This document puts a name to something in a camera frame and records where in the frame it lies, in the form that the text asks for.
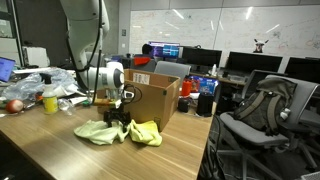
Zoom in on olive green backpack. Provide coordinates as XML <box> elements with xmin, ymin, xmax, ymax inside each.
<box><xmin>233</xmin><ymin>77</ymin><xmax>298</xmax><ymax>136</ymax></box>

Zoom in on crumpled clear plastic bottle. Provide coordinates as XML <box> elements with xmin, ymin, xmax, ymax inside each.
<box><xmin>57</xmin><ymin>97</ymin><xmax>76</xmax><ymax>116</ymax></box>

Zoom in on red water bottle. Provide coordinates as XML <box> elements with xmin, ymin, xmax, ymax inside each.
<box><xmin>180</xmin><ymin>75</ymin><xmax>193</xmax><ymax>98</ymax></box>

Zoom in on red round fruit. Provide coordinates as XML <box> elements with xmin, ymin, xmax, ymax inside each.
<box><xmin>4</xmin><ymin>98</ymin><xmax>25</xmax><ymax>114</ymax></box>

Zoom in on grey office chair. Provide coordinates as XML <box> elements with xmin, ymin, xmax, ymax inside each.
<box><xmin>128</xmin><ymin>54</ymin><xmax>158</xmax><ymax>73</ymax></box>
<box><xmin>216</xmin><ymin>73</ymin><xmax>320</xmax><ymax>180</ymax></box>
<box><xmin>153</xmin><ymin>60</ymin><xmax>193</xmax><ymax>81</ymax></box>

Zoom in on black cylindrical speaker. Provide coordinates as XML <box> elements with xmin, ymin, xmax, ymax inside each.
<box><xmin>195</xmin><ymin>92</ymin><xmax>215</xmax><ymax>118</ymax></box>

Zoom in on yellow wrist camera mount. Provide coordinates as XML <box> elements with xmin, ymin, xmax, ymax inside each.
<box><xmin>92</xmin><ymin>97</ymin><xmax>123</xmax><ymax>108</ymax></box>

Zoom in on clear plastic bag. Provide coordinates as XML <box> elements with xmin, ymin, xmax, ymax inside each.
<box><xmin>1</xmin><ymin>67</ymin><xmax>79</xmax><ymax>102</ymax></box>

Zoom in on red cloth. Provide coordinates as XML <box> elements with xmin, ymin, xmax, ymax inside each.
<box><xmin>132</xmin><ymin>56</ymin><xmax>152</xmax><ymax>67</ymax></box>

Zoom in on spray bottle yellow label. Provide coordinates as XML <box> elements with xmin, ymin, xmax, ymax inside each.
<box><xmin>39</xmin><ymin>73</ymin><xmax>59</xmax><ymax>115</ymax></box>

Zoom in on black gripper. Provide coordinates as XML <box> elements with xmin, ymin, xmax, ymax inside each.
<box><xmin>103</xmin><ymin>106</ymin><xmax>132</xmax><ymax>133</ymax></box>

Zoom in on open dark laptop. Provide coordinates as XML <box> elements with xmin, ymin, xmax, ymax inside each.
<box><xmin>0</xmin><ymin>56</ymin><xmax>17</xmax><ymax>83</ymax></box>

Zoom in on bright yellow towel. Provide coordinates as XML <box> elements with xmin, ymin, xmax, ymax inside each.
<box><xmin>129</xmin><ymin>119</ymin><xmax>163</xmax><ymax>147</ymax></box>

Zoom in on blue snack package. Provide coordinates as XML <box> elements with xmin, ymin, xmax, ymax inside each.
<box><xmin>189</xmin><ymin>74</ymin><xmax>219</xmax><ymax>95</ymax></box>

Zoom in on brown cardboard box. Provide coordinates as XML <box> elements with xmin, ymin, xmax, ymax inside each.
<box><xmin>96</xmin><ymin>68</ymin><xmax>182</xmax><ymax>132</ymax></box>

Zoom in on small black cube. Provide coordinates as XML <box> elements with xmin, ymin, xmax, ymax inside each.
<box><xmin>177</xmin><ymin>97</ymin><xmax>192</xmax><ymax>114</ymax></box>

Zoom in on pale green towel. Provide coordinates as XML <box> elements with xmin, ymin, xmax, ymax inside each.
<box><xmin>73</xmin><ymin>119</ymin><xmax>131</xmax><ymax>146</ymax></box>

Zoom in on white cabinet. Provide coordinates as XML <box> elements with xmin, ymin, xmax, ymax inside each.
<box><xmin>22</xmin><ymin>45</ymin><xmax>51</xmax><ymax>68</ymax></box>

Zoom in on dark door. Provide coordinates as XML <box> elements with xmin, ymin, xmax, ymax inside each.
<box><xmin>13</xmin><ymin>0</ymin><xmax>70</xmax><ymax>66</ymax></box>

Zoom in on black computer monitor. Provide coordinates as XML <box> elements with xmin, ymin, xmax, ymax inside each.
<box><xmin>225</xmin><ymin>50</ymin><xmax>284</xmax><ymax>74</ymax></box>
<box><xmin>284</xmin><ymin>56</ymin><xmax>320</xmax><ymax>84</ymax></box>
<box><xmin>181</xmin><ymin>45</ymin><xmax>223</xmax><ymax>69</ymax></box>

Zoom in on white llama plush toy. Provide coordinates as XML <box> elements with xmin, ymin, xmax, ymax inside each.
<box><xmin>253</xmin><ymin>38</ymin><xmax>270</xmax><ymax>54</ymax></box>

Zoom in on monitor with purple screen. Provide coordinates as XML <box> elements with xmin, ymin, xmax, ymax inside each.
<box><xmin>148</xmin><ymin>40</ymin><xmax>181</xmax><ymax>60</ymax></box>

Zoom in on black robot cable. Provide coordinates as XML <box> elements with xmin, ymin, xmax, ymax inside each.
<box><xmin>122</xmin><ymin>83</ymin><xmax>144</xmax><ymax>104</ymax></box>

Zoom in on wall whiteboard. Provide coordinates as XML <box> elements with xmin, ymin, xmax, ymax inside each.
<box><xmin>129</xmin><ymin>7</ymin><xmax>320</xmax><ymax>66</ymax></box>

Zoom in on seated dark-haired person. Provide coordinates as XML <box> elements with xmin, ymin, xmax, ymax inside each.
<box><xmin>141</xmin><ymin>43</ymin><xmax>155</xmax><ymax>60</ymax></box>

